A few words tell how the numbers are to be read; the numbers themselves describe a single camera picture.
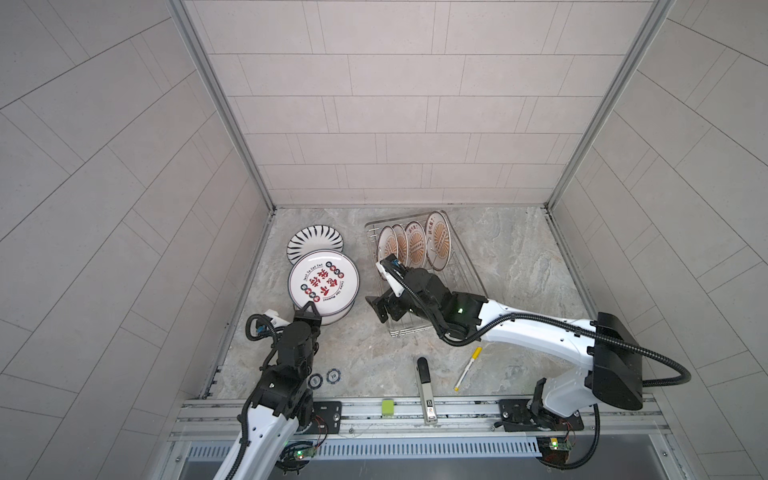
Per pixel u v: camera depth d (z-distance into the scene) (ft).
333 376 2.53
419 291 1.75
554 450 2.23
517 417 2.33
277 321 2.25
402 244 3.07
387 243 3.09
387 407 2.41
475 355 2.65
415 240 3.13
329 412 2.38
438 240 3.08
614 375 1.29
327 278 2.68
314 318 2.24
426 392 2.37
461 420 2.37
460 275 3.10
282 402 1.78
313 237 3.45
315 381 2.52
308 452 2.11
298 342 1.87
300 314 2.26
